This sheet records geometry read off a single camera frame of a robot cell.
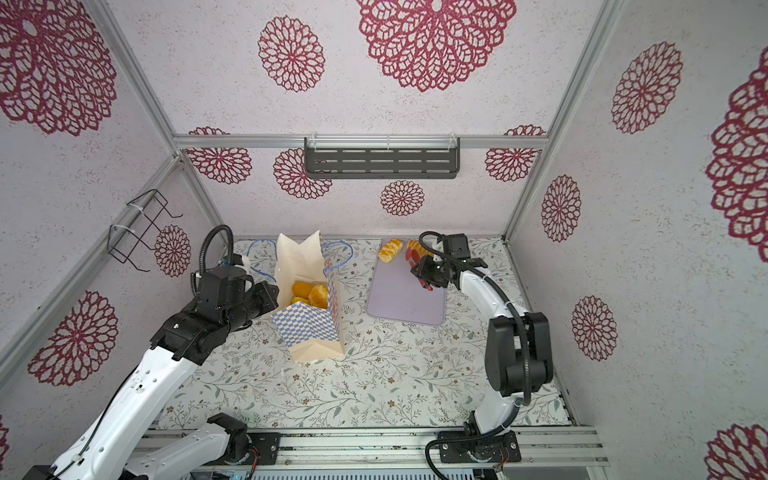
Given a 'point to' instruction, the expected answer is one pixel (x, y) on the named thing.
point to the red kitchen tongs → (413, 256)
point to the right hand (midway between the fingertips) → (416, 266)
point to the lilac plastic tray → (398, 294)
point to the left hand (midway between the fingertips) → (277, 294)
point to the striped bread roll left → (390, 250)
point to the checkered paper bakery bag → (311, 333)
